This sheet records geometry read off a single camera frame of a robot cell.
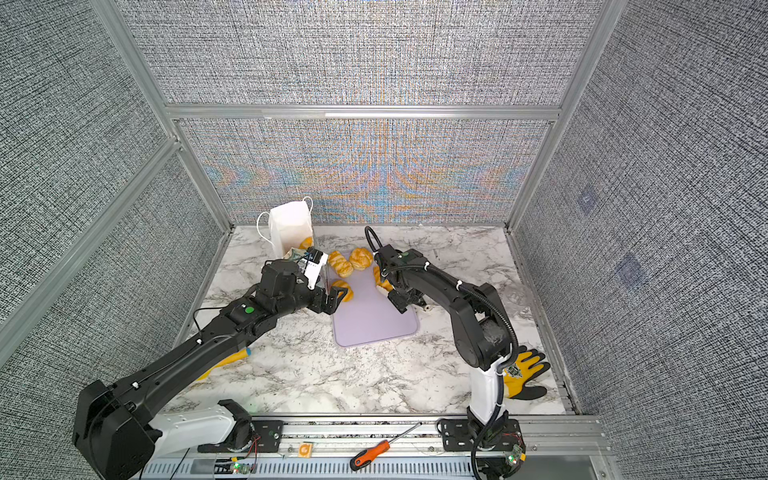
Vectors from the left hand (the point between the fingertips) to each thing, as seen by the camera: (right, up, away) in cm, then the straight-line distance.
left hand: (334, 284), depth 78 cm
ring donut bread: (-13, +12, +23) cm, 29 cm away
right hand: (+22, -5, +14) cm, 27 cm away
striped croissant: (+14, -2, +19) cm, 23 cm away
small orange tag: (-6, -38, -8) cm, 40 cm away
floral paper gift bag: (-17, +17, +16) cm, 29 cm away
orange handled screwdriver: (+8, -39, -9) cm, 41 cm away
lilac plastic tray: (+8, -12, +17) cm, 23 cm away
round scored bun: (+5, +7, +27) cm, 29 cm away
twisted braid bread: (-2, +4, +24) cm, 24 cm away
